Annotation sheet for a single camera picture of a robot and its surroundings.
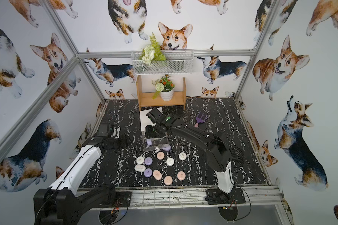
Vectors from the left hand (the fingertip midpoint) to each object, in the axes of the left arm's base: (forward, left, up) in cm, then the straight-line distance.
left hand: (126, 139), depth 84 cm
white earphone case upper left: (-9, -7, -10) cm, 15 cm away
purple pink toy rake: (+22, -48, -13) cm, 55 cm away
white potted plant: (+36, -22, +8) cm, 44 cm away
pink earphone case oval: (-18, -18, -9) cm, 27 cm away
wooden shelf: (+37, -7, -5) cm, 38 cm away
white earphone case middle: (-10, -26, -10) cm, 29 cm away
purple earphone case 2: (-10, -12, -10) cm, 19 cm away
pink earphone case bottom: (-21, -25, -9) cm, 34 cm away
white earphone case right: (-7, -33, -10) cm, 36 cm away
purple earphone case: (-3, -14, +1) cm, 14 cm away
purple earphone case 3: (-16, -13, -10) cm, 23 cm away
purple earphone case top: (-2, -23, -9) cm, 25 cm away
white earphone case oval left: (-14, -8, -10) cm, 19 cm away
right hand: (+3, -15, +6) cm, 16 cm away
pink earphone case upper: (-6, -20, -10) cm, 23 cm away
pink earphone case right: (-19, -32, -9) cm, 38 cm away
